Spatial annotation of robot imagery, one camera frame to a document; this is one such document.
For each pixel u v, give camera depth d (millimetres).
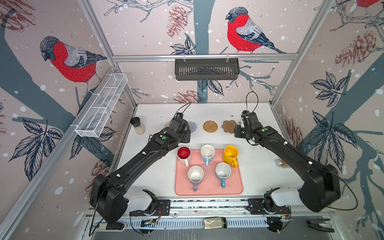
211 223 659
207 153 896
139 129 997
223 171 832
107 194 382
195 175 835
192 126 1078
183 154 901
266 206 670
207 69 1063
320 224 679
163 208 730
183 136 707
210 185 817
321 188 402
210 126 1070
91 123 702
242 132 740
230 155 904
